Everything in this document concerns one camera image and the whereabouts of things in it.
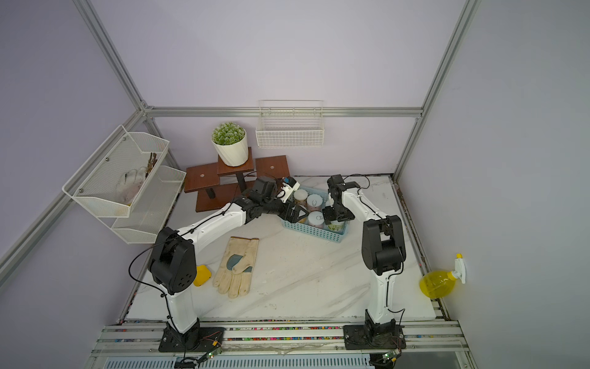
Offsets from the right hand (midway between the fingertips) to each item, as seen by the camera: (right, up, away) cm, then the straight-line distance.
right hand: (339, 221), depth 96 cm
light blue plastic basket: (-16, -2, -1) cm, 16 cm away
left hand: (-17, +6, -10) cm, 21 cm away
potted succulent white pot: (-42, +31, -11) cm, 54 cm away
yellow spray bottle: (+36, -23, -11) cm, 44 cm away
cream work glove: (-42, -19, -10) cm, 47 cm away
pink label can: (-10, +1, +2) cm, 10 cm away
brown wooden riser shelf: (-52, +16, +2) cm, 55 cm away
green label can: (-2, -2, -3) cm, 4 cm away
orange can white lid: (-10, +8, +7) cm, 15 cm away
